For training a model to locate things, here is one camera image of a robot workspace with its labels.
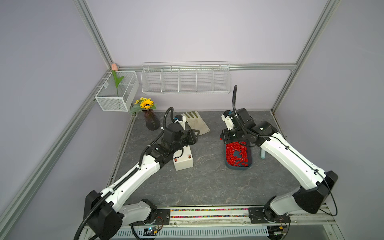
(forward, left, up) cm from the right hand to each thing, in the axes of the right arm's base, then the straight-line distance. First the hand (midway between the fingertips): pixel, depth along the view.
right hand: (221, 135), depth 74 cm
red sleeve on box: (-4, +17, -15) cm, 22 cm away
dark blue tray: (+1, -14, -26) cm, 29 cm away
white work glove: (+30, +12, -25) cm, 41 cm away
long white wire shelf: (+44, +19, +4) cm, 48 cm away
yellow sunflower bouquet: (+24, +46, -1) cm, 52 cm away
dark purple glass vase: (+29, +46, -23) cm, 60 cm away
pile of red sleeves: (+6, -10, -24) cm, 26 cm away
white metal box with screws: (-6, +19, -16) cm, 26 cm away
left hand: (+1, +12, +1) cm, 12 cm away
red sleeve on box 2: (-6, +24, -15) cm, 29 cm away
